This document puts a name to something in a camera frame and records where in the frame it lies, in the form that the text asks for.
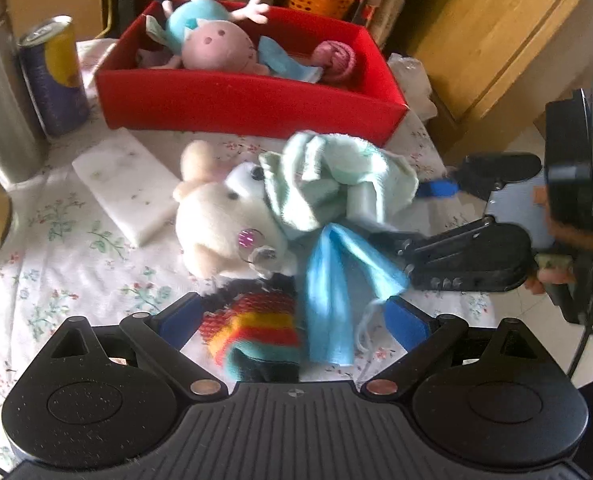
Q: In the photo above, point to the white plastic bag with goods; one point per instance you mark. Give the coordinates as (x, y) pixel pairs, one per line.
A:
(414, 85)

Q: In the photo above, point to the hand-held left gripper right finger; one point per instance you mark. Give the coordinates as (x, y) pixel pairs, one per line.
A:
(406, 327)

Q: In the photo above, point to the pink knit ball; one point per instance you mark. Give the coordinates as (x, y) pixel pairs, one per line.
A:
(334, 60)

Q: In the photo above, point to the blue haired plush doll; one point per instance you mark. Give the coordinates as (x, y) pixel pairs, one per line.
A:
(221, 47)

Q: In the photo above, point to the stainless steel thermos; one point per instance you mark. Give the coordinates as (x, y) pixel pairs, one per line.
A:
(1, 110)

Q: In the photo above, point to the wooden television stand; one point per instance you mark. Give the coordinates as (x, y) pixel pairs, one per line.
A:
(51, 0)

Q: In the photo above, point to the rainbow striped knit toy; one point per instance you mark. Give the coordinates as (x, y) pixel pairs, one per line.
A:
(256, 330)

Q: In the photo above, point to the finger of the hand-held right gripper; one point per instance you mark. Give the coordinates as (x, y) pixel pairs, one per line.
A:
(441, 237)
(436, 189)

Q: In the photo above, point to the red cardboard box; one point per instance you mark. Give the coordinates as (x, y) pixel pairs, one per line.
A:
(256, 105)

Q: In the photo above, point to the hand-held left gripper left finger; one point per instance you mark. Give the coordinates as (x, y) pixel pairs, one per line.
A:
(181, 320)

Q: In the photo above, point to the light green towel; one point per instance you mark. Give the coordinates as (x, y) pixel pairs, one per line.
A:
(321, 185)

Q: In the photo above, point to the white sponge block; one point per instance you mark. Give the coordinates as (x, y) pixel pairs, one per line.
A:
(126, 180)

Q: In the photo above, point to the floral tablecloth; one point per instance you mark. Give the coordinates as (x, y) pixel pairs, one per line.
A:
(66, 270)

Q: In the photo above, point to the blue face mask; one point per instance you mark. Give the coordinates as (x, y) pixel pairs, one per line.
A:
(326, 300)

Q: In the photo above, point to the person's right hand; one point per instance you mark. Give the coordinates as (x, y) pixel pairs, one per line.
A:
(556, 277)

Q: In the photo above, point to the cream pig plush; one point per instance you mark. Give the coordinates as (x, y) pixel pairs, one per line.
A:
(211, 220)

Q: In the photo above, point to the wooden cabinet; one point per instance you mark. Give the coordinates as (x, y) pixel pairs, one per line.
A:
(501, 35)

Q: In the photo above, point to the yellow and blue drink can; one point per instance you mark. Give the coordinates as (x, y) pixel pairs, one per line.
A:
(54, 80)

